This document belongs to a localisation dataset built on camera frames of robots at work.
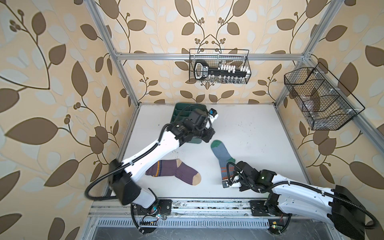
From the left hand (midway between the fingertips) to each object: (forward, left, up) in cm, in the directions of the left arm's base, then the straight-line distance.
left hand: (213, 129), depth 73 cm
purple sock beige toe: (-11, +20, -26) cm, 35 cm away
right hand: (-15, -13, -25) cm, 32 cm away
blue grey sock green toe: (-3, -9, -26) cm, 28 cm away
